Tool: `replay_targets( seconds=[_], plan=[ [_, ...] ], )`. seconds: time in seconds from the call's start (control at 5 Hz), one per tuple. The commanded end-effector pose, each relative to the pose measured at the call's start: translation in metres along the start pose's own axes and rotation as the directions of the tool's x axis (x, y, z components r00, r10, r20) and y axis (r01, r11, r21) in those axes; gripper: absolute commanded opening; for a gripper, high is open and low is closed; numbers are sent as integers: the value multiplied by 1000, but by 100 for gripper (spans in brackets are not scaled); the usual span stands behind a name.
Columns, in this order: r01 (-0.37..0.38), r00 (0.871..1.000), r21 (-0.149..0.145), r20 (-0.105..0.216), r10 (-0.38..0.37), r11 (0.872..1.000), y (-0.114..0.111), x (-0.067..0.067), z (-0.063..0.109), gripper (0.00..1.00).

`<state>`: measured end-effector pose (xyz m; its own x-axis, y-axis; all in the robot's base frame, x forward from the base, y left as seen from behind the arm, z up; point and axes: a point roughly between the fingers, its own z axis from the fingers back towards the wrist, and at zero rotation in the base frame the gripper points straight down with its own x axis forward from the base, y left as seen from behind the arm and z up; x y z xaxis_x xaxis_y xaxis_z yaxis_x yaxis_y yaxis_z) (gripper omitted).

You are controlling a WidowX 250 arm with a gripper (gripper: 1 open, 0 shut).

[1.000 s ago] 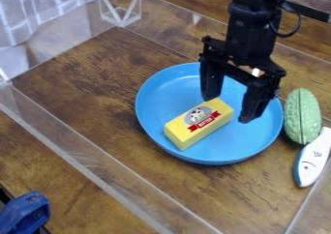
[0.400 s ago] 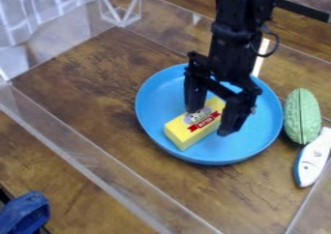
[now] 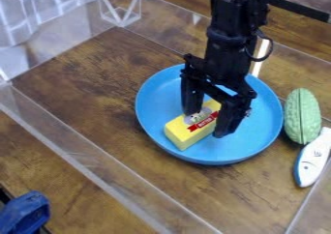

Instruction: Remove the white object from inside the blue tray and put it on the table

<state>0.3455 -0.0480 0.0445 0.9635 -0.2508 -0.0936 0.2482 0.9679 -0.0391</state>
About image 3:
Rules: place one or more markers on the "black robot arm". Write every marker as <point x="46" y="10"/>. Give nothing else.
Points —
<point x="239" y="17"/>

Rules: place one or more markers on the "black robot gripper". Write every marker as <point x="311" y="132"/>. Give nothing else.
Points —
<point x="218" y="75"/>

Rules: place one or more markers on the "blue round plastic plate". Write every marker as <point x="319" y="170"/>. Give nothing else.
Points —
<point x="159" y="106"/>

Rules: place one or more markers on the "clear acrylic enclosure wall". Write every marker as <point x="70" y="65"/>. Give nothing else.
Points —
<point x="82" y="118"/>

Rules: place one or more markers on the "green toy bitter gourd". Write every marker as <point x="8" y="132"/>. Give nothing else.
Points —
<point x="302" y="116"/>

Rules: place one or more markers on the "white blue toy fish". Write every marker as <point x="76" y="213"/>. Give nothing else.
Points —
<point x="313" y="159"/>

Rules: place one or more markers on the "yellow toy butter block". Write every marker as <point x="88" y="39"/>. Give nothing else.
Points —
<point x="189" y="128"/>

